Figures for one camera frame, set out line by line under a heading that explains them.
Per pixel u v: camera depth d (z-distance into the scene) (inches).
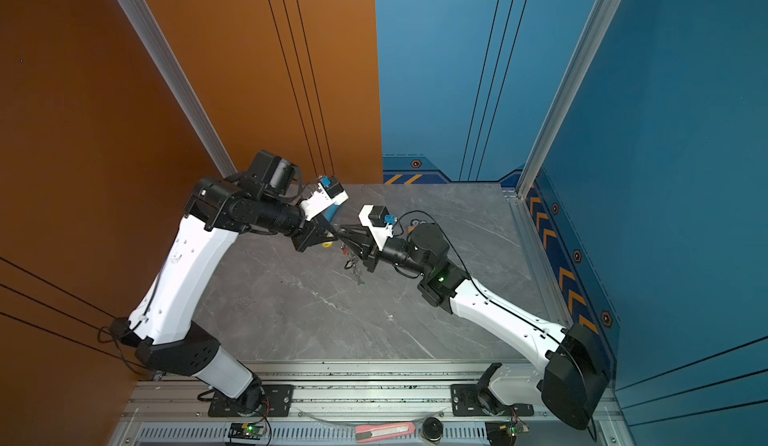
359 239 23.6
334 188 21.4
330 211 21.8
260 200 18.3
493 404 25.0
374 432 27.3
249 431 27.8
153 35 30.7
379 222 20.4
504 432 27.8
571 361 15.6
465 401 28.5
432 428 24.4
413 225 21.9
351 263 29.8
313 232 20.8
